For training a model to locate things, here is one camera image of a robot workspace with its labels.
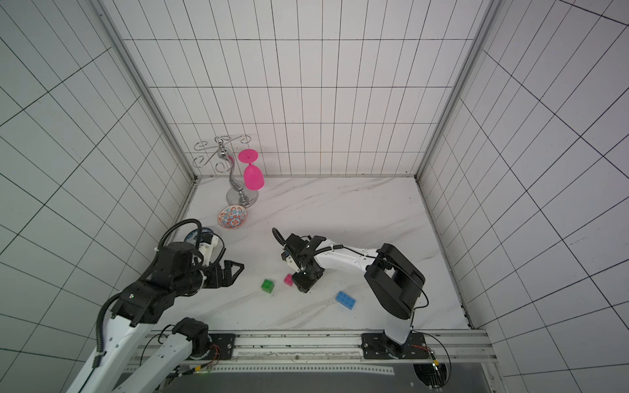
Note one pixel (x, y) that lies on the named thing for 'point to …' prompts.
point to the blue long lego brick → (345, 300)
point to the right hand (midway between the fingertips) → (303, 278)
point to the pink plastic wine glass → (254, 178)
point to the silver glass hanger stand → (237, 196)
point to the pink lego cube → (288, 279)
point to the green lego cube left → (267, 286)
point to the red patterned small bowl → (233, 216)
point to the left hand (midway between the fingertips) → (228, 273)
